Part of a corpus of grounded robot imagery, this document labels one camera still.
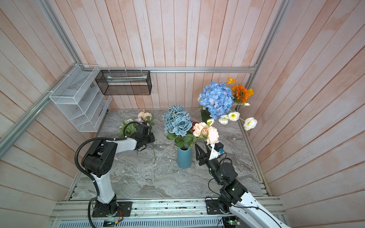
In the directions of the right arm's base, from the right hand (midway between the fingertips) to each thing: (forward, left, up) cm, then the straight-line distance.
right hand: (200, 143), depth 70 cm
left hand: (+18, +31, -24) cm, 43 cm away
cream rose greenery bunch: (+21, +46, -17) cm, 53 cm away
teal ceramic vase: (-3, +8, -12) cm, 15 cm away
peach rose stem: (+36, +38, -21) cm, 56 cm away
